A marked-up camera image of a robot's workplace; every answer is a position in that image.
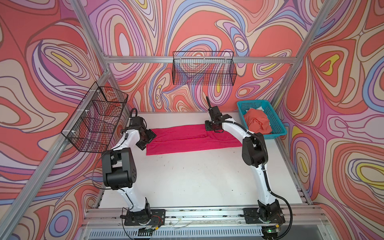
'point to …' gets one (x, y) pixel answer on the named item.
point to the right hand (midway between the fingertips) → (210, 128)
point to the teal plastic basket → (278, 128)
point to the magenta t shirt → (189, 138)
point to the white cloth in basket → (260, 108)
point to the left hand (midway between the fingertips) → (153, 138)
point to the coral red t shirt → (257, 121)
